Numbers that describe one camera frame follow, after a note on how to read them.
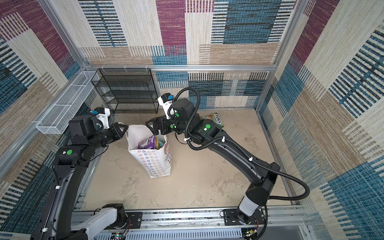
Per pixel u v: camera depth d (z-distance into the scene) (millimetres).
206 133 455
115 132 576
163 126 537
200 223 729
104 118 593
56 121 700
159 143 848
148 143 786
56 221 370
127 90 1114
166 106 550
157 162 751
